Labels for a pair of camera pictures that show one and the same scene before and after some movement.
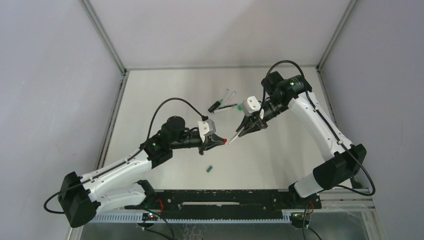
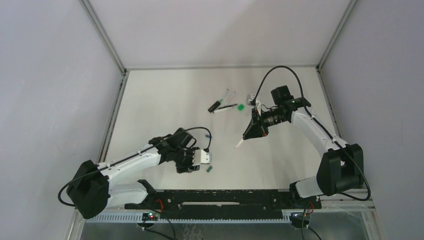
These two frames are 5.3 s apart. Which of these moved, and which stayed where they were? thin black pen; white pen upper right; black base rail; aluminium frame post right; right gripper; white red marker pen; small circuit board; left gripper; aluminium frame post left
Moved: right gripper; white red marker pen; left gripper
Stayed: aluminium frame post left; thin black pen; black base rail; white pen upper right; aluminium frame post right; small circuit board
